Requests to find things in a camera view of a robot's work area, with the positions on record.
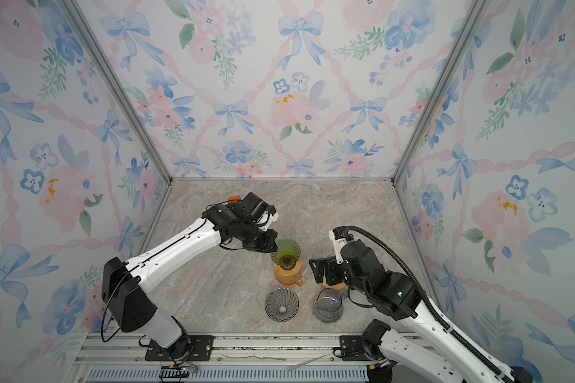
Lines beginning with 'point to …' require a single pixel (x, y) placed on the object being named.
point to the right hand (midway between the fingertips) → (322, 257)
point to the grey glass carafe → (328, 306)
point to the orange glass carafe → (287, 280)
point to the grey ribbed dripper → (281, 304)
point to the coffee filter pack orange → (235, 198)
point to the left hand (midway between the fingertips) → (279, 247)
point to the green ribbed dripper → (287, 254)
